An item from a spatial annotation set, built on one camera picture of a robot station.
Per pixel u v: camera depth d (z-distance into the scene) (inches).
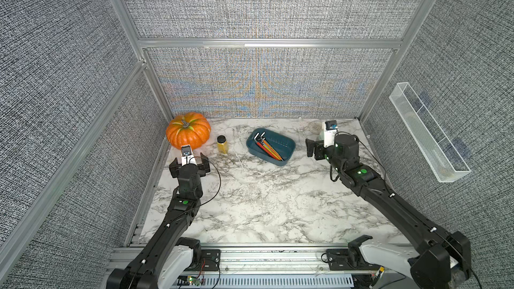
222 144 38.9
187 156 25.8
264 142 42.3
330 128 25.9
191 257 24.3
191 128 39.4
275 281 27.6
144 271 16.1
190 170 23.8
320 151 27.5
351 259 26.8
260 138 43.1
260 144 41.9
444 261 15.0
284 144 43.0
